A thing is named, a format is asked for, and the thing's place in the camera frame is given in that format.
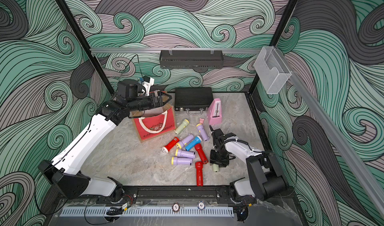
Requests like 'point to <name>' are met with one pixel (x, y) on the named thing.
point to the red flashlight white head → (170, 145)
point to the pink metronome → (215, 114)
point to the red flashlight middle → (203, 157)
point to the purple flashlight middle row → (190, 154)
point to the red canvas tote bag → (156, 121)
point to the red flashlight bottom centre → (199, 166)
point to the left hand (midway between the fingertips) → (167, 97)
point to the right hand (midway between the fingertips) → (213, 165)
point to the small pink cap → (201, 120)
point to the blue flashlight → (196, 140)
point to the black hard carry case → (193, 100)
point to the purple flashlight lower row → (176, 161)
